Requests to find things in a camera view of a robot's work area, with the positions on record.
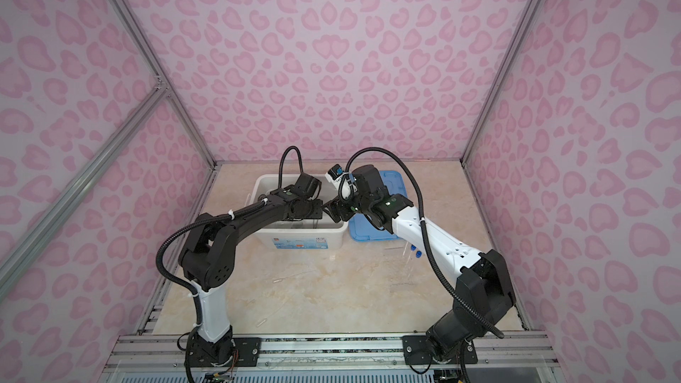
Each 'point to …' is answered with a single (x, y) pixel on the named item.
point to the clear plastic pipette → (277, 280)
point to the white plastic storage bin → (294, 234)
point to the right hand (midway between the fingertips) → (333, 197)
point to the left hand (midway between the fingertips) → (318, 206)
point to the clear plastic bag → (410, 286)
